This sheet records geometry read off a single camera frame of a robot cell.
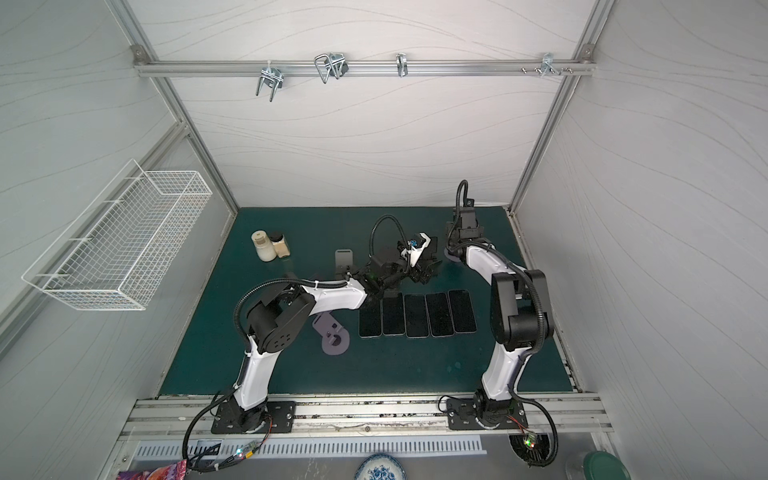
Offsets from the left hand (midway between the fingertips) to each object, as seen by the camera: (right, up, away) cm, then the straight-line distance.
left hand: (436, 247), depth 87 cm
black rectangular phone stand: (-2, 0, -9) cm, 9 cm away
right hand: (+13, +8, +10) cm, 18 cm away
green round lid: (+30, -43, -28) cm, 59 cm away
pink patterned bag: (-62, -49, -22) cm, 82 cm away
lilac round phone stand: (+8, -4, +17) cm, 19 cm away
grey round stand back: (-29, -4, +8) cm, 31 cm away
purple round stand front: (-29, -25, -5) cm, 39 cm away
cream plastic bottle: (-57, -1, +13) cm, 58 cm away
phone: (-6, -21, +4) cm, 22 cm away
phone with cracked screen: (+1, -21, +3) cm, 22 cm away
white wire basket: (-77, -2, -22) cm, 80 cm away
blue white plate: (-16, -49, -21) cm, 55 cm away
